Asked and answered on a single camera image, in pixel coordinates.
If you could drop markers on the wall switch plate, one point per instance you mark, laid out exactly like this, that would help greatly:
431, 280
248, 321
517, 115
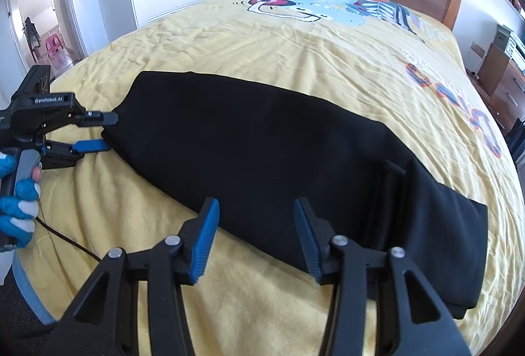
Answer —
477, 49

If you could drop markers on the black pants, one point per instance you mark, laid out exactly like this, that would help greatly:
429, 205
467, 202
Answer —
254, 159

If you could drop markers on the black bag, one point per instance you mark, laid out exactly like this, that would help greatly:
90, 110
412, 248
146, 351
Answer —
517, 142

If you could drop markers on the person's left hand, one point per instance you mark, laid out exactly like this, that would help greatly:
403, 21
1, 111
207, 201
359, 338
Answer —
20, 204

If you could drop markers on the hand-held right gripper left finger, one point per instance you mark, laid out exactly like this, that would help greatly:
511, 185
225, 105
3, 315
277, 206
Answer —
205, 233

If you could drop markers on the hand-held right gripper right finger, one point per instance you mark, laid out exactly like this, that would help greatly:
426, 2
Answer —
307, 241

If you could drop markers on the white printer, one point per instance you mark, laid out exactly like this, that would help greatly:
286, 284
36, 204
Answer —
517, 52

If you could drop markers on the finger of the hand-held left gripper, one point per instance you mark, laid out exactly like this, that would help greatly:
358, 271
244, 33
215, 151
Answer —
92, 146
102, 118

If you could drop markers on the dark mesh fabric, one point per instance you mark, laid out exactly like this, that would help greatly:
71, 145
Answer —
18, 323

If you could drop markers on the wooden dresser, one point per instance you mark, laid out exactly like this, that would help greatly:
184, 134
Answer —
508, 89

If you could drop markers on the yellow printed blanket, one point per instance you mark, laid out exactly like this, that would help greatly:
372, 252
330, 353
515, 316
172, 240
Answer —
328, 64

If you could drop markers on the dark hanging coat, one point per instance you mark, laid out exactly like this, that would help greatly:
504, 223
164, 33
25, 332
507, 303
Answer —
32, 33

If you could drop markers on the pink stool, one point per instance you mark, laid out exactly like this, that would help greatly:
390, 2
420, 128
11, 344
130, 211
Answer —
53, 46

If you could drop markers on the blue bed sheet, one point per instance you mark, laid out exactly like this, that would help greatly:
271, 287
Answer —
28, 290

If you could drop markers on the grey storage box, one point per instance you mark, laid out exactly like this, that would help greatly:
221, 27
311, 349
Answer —
503, 38

